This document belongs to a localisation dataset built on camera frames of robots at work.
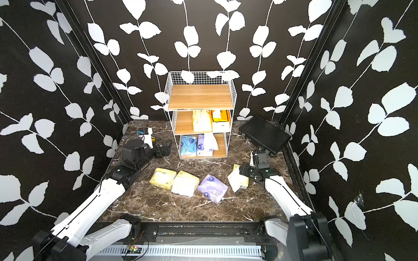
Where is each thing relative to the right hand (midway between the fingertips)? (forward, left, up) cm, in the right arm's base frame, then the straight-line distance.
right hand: (242, 165), depth 87 cm
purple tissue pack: (-11, +16, -5) cm, 20 cm away
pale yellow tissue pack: (-6, +3, -6) cm, 9 cm away
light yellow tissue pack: (-5, +44, -5) cm, 44 cm away
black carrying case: (+32, -24, -13) cm, 42 cm away
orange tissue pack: (+12, +12, +22) cm, 28 cm away
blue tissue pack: (+16, +32, -3) cm, 35 cm away
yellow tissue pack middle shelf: (+13, +22, +21) cm, 33 cm away
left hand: (+4, +39, +18) cm, 43 cm away
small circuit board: (-38, +51, -10) cm, 64 cm away
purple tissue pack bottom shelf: (+15, +20, 0) cm, 25 cm away
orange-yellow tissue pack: (-9, +31, -5) cm, 33 cm away
